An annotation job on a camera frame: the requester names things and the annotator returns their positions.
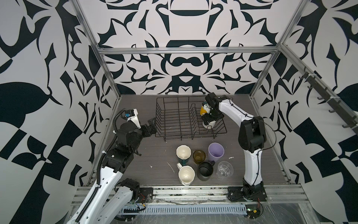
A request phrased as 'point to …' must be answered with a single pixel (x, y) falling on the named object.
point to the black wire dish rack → (179, 118)
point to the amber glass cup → (199, 156)
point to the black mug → (205, 170)
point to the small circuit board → (252, 211)
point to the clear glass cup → (225, 170)
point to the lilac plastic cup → (216, 150)
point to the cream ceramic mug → (186, 174)
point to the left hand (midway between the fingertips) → (147, 117)
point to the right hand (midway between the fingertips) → (212, 118)
